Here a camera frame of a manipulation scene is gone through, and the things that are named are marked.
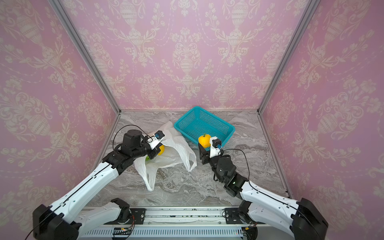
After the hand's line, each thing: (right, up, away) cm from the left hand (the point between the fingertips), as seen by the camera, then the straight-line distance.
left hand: (162, 142), depth 77 cm
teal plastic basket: (+20, +11, +36) cm, 43 cm away
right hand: (+22, 0, -3) cm, 22 cm away
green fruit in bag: (-5, -7, -8) cm, 12 cm away
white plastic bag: (+6, -6, +2) cm, 9 cm away
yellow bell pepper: (+21, +2, -8) cm, 23 cm away
